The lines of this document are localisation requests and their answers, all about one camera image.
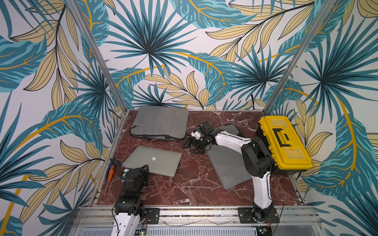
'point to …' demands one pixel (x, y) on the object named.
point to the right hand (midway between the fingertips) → (186, 149)
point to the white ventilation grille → (181, 231)
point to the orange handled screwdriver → (109, 178)
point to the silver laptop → (159, 162)
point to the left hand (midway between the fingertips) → (149, 166)
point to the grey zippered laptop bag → (160, 123)
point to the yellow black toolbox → (290, 153)
